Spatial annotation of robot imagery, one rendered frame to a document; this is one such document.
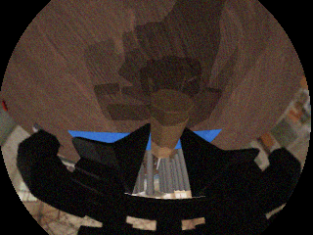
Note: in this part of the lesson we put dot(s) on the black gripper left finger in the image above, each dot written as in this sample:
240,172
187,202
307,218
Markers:
124,155

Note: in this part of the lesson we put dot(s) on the blue tape strip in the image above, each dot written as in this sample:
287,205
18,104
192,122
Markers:
208,135

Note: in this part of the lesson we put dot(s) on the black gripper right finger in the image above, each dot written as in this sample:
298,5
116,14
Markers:
206,162

